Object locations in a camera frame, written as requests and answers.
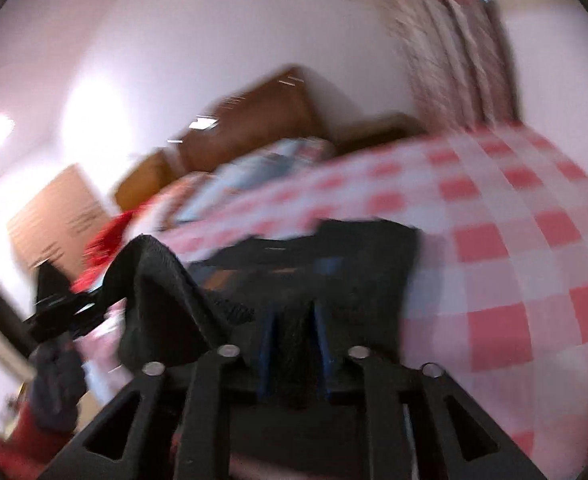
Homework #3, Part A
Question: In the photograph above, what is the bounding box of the wooden wardrobe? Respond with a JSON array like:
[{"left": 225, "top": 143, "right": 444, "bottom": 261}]
[{"left": 6, "top": 164, "right": 117, "bottom": 271}]

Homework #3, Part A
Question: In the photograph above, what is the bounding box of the floral curtain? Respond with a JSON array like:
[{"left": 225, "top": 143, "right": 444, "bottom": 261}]
[{"left": 369, "top": 0, "right": 522, "bottom": 128}]

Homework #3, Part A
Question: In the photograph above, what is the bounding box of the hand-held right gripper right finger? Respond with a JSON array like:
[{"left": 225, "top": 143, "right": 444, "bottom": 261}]
[{"left": 313, "top": 304, "right": 547, "bottom": 480}]

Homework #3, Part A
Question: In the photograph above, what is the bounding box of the red blanket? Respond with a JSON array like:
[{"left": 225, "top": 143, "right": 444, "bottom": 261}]
[{"left": 71, "top": 210, "right": 142, "bottom": 293}]

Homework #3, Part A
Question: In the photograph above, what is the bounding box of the light blue floral pillow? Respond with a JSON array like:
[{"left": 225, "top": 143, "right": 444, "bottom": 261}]
[{"left": 179, "top": 137, "right": 335, "bottom": 221}]

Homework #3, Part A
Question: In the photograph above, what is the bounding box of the wooden nightstand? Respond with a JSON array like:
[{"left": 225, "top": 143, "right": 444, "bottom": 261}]
[{"left": 334, "top": 112, "right": 425, "bottom": 156}]

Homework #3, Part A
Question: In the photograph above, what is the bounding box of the large wooden headboard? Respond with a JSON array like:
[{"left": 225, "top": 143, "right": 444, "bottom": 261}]
[{"left": 174, "top": 65, "right": 327, "bottom": 171}]

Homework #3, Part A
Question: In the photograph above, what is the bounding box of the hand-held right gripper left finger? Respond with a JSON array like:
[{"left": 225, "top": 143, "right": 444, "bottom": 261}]
[{"left": 36, "top": 307, "right": 279, "bottom": 480}]

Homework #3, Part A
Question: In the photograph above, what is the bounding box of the pink checked bed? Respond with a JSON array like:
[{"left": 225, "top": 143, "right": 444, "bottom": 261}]
[{"left": 74, "top": 120, "right": 588, "bottom": 480}]

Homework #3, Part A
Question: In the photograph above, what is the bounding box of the dark knitted striped sweater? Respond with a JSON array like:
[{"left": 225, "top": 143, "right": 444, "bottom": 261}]
[{"left": 101, "top": 217, "right": 422, "bottom": 411}]

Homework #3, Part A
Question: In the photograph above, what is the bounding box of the small wooden headboard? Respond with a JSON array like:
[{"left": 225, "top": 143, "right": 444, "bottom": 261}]
[{"left": 114, "top": 152, "right": 185, "bottom": 211}]

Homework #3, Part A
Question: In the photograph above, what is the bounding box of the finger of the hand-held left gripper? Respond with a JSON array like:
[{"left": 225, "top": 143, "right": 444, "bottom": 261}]
[{"left": 34, "top": 260, "right": 107, "bottom": 321}]

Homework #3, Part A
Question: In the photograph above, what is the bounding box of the orange floral pillow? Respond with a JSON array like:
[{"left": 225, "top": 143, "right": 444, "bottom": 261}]
[{"left": 156, "top": 174, "right": 217, "bottom": 231}]

